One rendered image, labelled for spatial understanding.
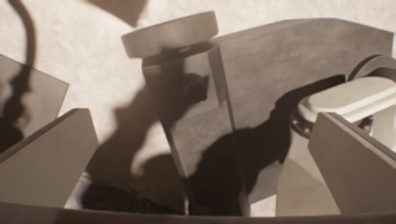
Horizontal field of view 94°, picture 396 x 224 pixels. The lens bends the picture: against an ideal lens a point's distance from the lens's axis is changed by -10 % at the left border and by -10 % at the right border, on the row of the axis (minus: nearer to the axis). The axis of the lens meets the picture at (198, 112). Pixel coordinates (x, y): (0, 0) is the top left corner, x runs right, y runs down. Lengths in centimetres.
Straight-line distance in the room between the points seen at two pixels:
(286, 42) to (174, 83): 25
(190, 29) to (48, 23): 36
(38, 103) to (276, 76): 58
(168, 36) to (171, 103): 11
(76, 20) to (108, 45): 9
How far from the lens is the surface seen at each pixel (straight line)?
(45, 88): 62
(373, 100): 45
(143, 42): 37
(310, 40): 52
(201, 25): 38
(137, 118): 60
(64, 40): 59
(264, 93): 47
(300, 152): 37
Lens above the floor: 56
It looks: 64 degrees down
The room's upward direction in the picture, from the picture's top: 148 degrees clockwise
